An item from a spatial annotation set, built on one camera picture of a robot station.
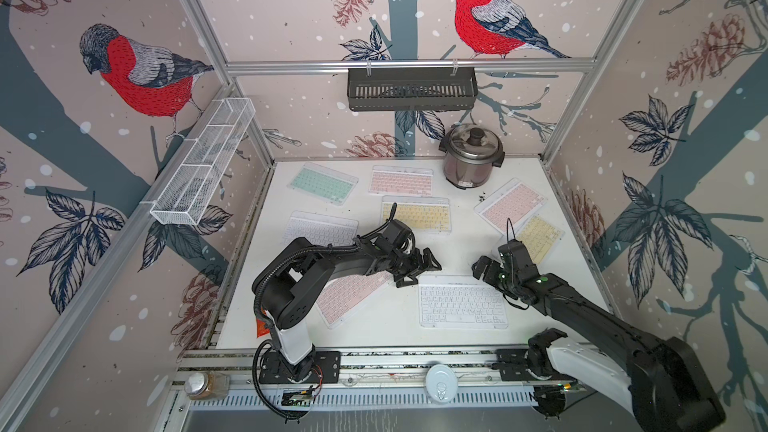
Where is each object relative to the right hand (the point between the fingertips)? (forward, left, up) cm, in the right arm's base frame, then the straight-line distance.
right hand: (481, 268), depth 88 cm
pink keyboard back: (+36, +23, -2) cm, 43 cm away
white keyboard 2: (-10, +7, -2) cm, 12 cm away
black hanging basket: (+57, +25, +26) cm, 67 cm away
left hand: (-3, +14, +4) cm, 15 cm away
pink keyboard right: (+28, -17, -2) cm, 33 cm away
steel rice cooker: (+35, +1, +16) cm, 39 cm away
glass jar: (-33, +66, +9) cm, 74 cm away
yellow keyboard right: (+14, -22, -2) cm, 26 cm away
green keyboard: (+34, +56, -2) cm, 65 cm away
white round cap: (-30, +14, +4) cm, 33 cm away
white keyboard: (+13, +53, -2) cm, 54 cm away
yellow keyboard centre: (+21, +17, -2) cm, 27 cm away
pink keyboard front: (-9, +41, -2) cm, 42 cm away
